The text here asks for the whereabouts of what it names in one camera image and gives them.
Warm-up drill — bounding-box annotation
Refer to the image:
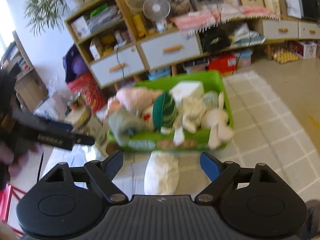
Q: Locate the gold-lidded glass jar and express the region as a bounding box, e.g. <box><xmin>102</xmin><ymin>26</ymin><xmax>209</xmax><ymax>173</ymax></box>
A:
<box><xmin>64</xmin><ymin>106</ymin><xmax>91</xmax><ymax>130</ymax></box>

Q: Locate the small tin can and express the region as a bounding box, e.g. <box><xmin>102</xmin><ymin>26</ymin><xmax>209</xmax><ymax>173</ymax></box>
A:
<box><xmin>67</xmin><ymin>92</ymin><xmax>84</xmax><ymax>109</ymax></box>

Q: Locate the red basket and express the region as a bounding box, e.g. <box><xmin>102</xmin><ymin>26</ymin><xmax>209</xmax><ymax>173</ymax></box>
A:
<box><xmin>67</xmin><ymin>71</ymin><xmax>106</xmax><ymax>113</ymax></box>

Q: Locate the white red santa plush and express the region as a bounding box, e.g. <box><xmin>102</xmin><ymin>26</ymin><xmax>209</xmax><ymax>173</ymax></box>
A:
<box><xmin>141</xmin><ymin>105</ymin><xmax>156</xmax><ymax>131</ymax></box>

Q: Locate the black bag on shelf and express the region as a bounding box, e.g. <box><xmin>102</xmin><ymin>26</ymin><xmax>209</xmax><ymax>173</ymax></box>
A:
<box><xmin>199</xmin><ymin>27</ymin><xmax>234</xmax><ymax>53</ymax></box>

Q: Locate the potted green plant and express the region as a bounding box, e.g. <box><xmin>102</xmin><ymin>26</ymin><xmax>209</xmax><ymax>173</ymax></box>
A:
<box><xmin>23</xmin><ymin>0</ymin><xmax>94</xmax><ymax>36</ymax></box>

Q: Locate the green knitted leaf toy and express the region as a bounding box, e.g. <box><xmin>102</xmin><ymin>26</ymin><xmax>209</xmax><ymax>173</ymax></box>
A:
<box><xmin>152</xmin><ymin>92</ymin><xmax>177</xmax><ymax>131</ymax></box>

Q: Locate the grey-green small towel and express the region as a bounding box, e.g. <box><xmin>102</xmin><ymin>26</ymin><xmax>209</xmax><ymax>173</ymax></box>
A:
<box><xmin>108</xmin><ymin>108</ymin><xmax>147</xmax><ymax>146</ymax></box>

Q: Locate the white foam sponge block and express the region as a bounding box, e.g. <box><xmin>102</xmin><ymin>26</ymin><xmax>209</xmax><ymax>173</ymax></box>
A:
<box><xmin>169</xmin><ymin>81</ymin><xmax>204</xmax><ymax>104</ymax></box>

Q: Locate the white desk fan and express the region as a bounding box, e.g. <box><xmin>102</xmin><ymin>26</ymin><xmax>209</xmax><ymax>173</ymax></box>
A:
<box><xmin>143</xmin><ymin>0</ymin><xmax>171</xmax><ymax>22</ymax></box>

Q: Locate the cream cloth bundle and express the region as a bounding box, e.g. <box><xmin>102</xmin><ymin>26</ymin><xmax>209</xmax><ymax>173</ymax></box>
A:
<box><xmin>144</xmin><ymin>151</ymin><xmax>180</xmax><ymax>196</ymax></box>

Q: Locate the green plastic storage bin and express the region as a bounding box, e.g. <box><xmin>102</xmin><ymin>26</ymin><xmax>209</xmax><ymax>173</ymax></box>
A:
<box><xmin>106</xmin><ymin>70</ymin><xmax>234</xmax><ymax>151</ymax></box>

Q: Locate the light blue ring plush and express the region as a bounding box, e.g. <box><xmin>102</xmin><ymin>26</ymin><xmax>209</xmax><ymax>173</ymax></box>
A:
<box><xmin>201</xmin><ymin>91</ymin><xmax>219</xmax><ymax>108</ymax></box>

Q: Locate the white bunny plush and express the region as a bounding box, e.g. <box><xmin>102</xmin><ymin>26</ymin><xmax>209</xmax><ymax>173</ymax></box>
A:
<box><xmin>200</xmin><ymin>92</ymin><xmax>234</xmax><ymax>150</ymax></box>

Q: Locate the wooden cabinet with drawers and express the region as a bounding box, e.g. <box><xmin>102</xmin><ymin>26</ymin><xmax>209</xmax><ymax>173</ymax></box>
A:
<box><xmin>65</xmin><ymin>0</ymin><xmax>319</xmax><ymax>89</ymax></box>

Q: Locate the clear plastic packet box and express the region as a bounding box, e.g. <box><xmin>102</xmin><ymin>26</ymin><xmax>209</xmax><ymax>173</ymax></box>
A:
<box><xmin>82</xmin><ymin>115</ymin><xmax>108</xmax><ymax>145</ymax></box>

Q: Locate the white paper shopping bag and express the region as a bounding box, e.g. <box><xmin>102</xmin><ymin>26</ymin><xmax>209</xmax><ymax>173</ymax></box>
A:
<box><xmin>33</xmin><ymin>92</ymin><xmax>68</xmax><ymax>121</ymax></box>

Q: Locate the pink white cloth cover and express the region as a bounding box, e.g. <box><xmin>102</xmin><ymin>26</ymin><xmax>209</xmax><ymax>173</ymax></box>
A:
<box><xmin>170</xmin><ymin>3</ymin><xmax>280</xmax><ymax>35</ymax></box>

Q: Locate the black cable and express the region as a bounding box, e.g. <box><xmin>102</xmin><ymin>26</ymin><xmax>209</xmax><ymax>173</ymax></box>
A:
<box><xmin>36</xmin><ymin>152</ymin><xmax>45</xmax><ymax>184</ymax></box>

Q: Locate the purple ball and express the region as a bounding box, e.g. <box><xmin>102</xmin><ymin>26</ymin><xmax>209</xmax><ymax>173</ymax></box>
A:
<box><xmin>72</xmin><ymin>54</ymin><xmax>89</xmax><ymax>76</ymax></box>

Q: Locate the wooden bookshelf at left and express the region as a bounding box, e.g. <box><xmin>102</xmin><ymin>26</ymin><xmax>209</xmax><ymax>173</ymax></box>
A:
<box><xmin>1</xmin><ymin>31</ymin><xmax>48</xmax><ymax>112</ymax></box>

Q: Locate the white cloth glove bundle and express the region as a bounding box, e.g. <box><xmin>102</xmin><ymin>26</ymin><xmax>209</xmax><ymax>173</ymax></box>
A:
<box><xmin>160</xmin><ymin>97</ymin><xmax>208</xmax><ymax>146</ymax></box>

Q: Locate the pink plush toy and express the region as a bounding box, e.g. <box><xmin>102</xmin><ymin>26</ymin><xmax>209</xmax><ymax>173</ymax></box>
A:
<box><xmin>104</xmin><ymin>87</ymin><xmax>163</xmax><ymax>117</ymax></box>

